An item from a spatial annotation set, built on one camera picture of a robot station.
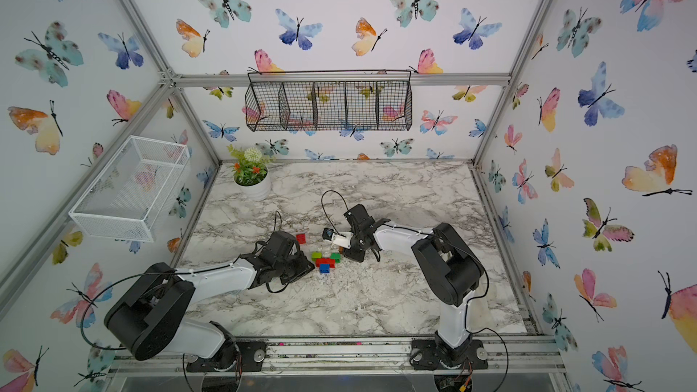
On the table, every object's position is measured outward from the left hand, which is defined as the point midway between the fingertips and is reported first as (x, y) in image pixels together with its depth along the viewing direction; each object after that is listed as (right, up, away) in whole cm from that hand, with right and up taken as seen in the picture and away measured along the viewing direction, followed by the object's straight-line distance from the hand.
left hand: (319, 265), depth 89 cm
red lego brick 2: (+4, +1, 0) cm, 4 cm away
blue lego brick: (+2, -1, 0) cm, 2 cm away
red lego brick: (-7, +8, +6) cm, 13 cm away
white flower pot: (-25, +24, +14) cm, 38 cm away
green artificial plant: (-26, +33, +9) cm, 43 cm away
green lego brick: (-1, +3, +2) cm, 4 cm away
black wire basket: (+2, +57, +9) cm, 57 cm away
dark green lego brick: (+5, +3, +2) cm, 6 cm away
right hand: (+10, +6, +5) cm, 13 cm away
